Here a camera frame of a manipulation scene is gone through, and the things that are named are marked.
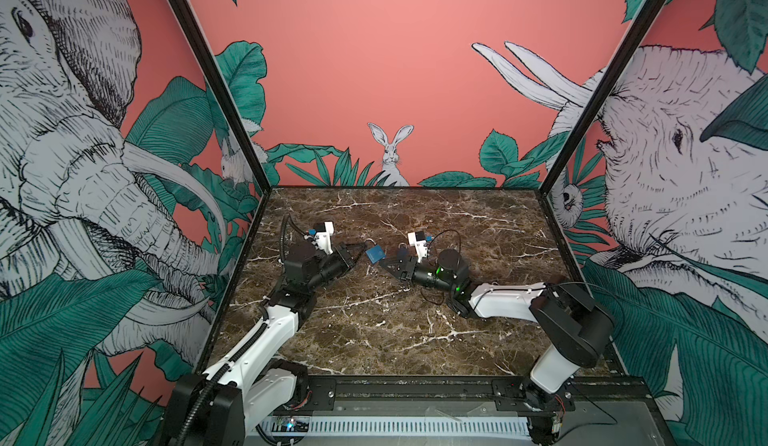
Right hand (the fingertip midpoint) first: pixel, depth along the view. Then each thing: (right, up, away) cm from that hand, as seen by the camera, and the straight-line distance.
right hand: (377, 267), depth 74 cm
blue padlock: (-1, +3, +3) cm, 5 cm away
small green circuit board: (-21, -37, -4) cm, 43 cm away
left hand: (-2, +6, +1) cm, 7 cm away
